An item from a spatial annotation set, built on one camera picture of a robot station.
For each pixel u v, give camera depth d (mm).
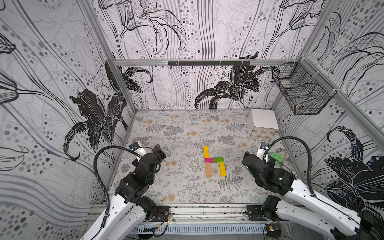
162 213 728
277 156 882
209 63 907
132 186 486
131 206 473
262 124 926
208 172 859
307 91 882
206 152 956
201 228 765
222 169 878
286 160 869
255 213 717
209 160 912
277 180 497
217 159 909
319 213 441
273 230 702
